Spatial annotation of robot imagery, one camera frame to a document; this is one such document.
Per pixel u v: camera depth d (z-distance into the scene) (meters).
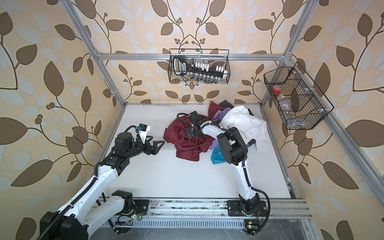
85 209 0.42
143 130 0.68
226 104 1.19
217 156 0.92
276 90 0.88
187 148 0.94
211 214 0.74
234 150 0.57
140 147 0.68
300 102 0.81
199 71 0.85
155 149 0.71
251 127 0.85
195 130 0.77
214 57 0.91
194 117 0.84
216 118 1.02
